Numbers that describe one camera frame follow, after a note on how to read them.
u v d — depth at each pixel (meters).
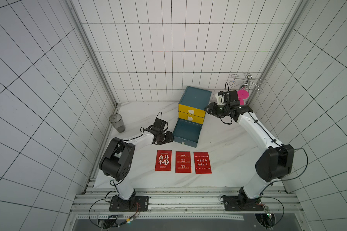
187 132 1.03
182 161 0.88
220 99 0.79
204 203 0.74
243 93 0.92
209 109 0.77
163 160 0.88
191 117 0.95
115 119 0.97
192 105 0.88
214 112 0.74
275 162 0.45
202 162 0.88
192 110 0.89
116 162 0.47
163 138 0.81
